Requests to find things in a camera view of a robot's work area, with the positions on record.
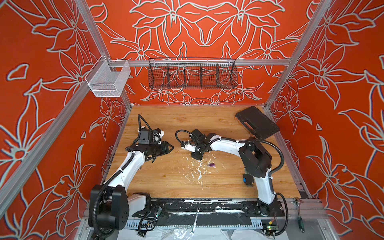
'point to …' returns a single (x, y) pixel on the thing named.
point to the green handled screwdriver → (300, 220)
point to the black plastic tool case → (257, 123)
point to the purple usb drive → (211, 165)
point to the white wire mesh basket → (107, 78)
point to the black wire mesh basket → (192, 72)
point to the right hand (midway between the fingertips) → (193, 151)
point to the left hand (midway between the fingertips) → (171, 147)
